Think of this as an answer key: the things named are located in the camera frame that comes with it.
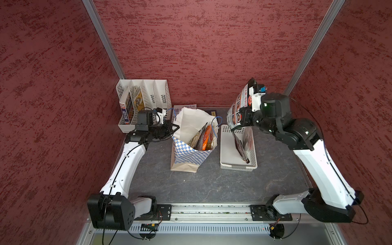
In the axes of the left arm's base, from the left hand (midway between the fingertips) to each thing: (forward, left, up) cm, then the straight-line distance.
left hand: (178, 130), depth 76 cm
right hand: (-3, -27, +16) cm, 32 cm away
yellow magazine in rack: (+29, +30, -8) cm, 43 cm away
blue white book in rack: (+21, +37, -3) cm, 42 cm away
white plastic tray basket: (-3, -30, -23) cm, 38 cm away
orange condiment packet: (+2, -15, -9) cm, 17 cm away
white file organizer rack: (+29, +31, -3) cm, 43 cm away
